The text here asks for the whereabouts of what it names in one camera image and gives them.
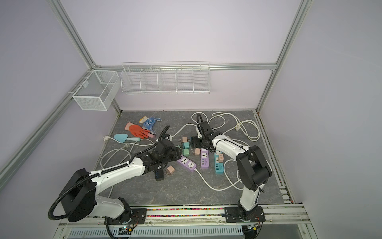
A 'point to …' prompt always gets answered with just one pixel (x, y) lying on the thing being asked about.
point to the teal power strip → (219, 167)
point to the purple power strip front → (186, 164)
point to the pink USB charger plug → (184, 139)
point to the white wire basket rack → (165, 77)
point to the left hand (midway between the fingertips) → (179, 153)
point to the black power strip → (159, 175)
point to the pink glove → (127, 127)
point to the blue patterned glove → (149, 123)
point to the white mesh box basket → (98, 91)
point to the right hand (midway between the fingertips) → (195, 144)
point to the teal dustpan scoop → (122, 137)
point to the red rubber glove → (138, 131)
